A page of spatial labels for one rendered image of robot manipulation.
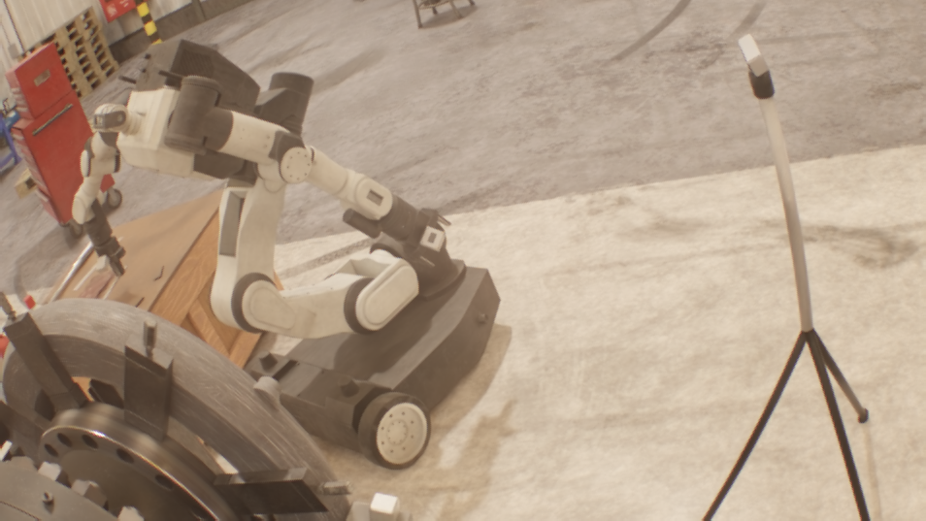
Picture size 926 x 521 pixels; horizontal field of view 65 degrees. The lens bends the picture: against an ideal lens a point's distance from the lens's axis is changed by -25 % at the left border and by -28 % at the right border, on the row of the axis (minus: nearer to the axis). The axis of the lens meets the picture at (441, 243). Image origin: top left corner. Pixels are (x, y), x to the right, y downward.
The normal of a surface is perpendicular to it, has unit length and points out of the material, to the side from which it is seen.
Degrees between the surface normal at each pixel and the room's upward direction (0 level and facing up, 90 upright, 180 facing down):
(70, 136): 90
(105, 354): 90
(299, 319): 111
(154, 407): 90
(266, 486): 90
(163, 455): 52
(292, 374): 0
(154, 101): 44
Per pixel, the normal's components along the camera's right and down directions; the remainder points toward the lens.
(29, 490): -0.04, -0.84
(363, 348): -0.36, -0.82
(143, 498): 0.49, -0.61
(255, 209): 0.63, 0.48
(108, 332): -0.07, -0.40
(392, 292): 0.70, 0.07
